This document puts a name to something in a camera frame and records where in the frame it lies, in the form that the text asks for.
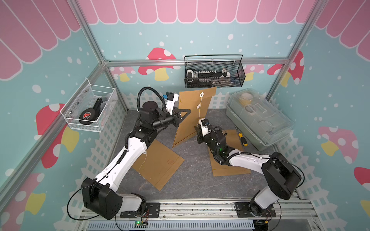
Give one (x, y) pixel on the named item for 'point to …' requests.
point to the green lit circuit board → (140, 224)
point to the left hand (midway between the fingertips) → (190, 113)
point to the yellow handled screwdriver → (242, 139)
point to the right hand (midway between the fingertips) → (196, 126)
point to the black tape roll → (87, 116)
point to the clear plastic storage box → (259, 121)
